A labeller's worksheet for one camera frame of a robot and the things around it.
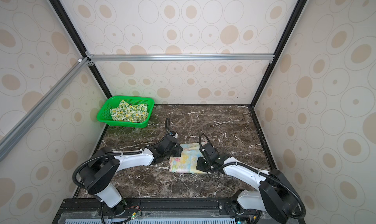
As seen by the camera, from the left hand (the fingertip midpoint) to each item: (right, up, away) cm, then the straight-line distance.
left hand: (186, 149), depth 89 cm
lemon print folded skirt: (-46, +24, +23) cm, 57 cm away
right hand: (+9, -9, -3) cm, 13 cm away
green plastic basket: (-57, +31, +24) cm, 69 cm away
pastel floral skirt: (+1, -8, -1) cm, 8 cm away
